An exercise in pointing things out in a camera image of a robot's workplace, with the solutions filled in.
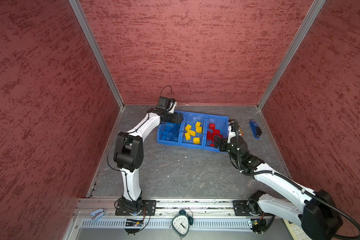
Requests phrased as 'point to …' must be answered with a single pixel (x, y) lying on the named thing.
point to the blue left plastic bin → (169, 133)
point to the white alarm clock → (180, 223)
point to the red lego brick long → (209, 135)
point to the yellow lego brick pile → (198, 129)
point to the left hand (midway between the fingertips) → (176, 120)
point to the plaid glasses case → (241, 131)
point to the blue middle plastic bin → (193, 129)
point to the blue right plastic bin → (221, 123)
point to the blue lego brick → (168, 128)
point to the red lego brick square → (212, 126)
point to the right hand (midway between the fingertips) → (219, 139)
